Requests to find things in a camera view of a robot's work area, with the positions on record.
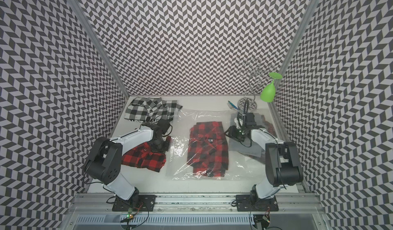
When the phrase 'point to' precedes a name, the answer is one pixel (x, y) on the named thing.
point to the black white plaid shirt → (143, 109)
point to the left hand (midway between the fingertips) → (163, 152)
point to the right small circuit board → (264, 220)
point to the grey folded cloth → (235, 146)
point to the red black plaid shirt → (144, 156)
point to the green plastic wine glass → (268, 93)
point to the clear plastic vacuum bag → (241, 167)
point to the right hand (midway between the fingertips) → (227, 136)
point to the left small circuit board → (129, 215)
